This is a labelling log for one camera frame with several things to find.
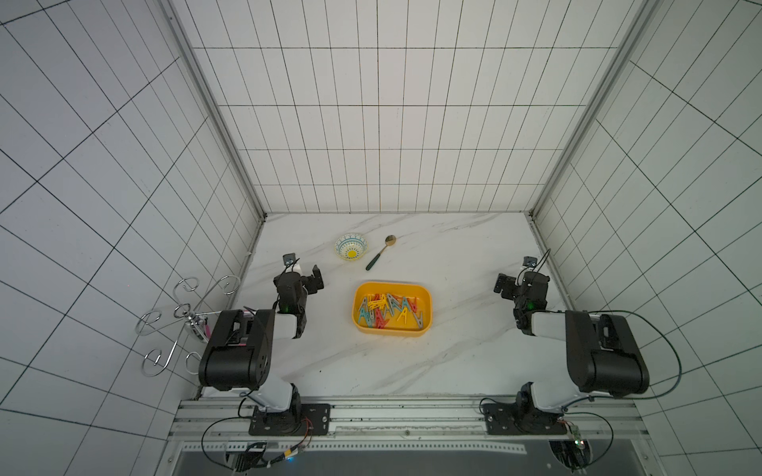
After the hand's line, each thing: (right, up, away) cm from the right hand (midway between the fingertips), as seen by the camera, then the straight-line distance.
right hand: (506, 272), depth 95 cm
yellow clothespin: (-34, -12, -5) cm, 37 cm away
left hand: (-68, 0, 0) cm, 68 cm away
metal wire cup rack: (-81, -7, -35) cm, 89 cm away
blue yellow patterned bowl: (-53, +8, +11) cm, 54 cm away
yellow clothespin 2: (-43, -10, -4) cm, 44 cm away
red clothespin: (-42, -15, -8) cm, 45 cm away
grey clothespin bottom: (-30, -14, -6) cm, 34 cm away
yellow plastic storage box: (-38, -11, -4) cm, 40 cm away
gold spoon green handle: (-39, +10, +15) cm, 42 cm away
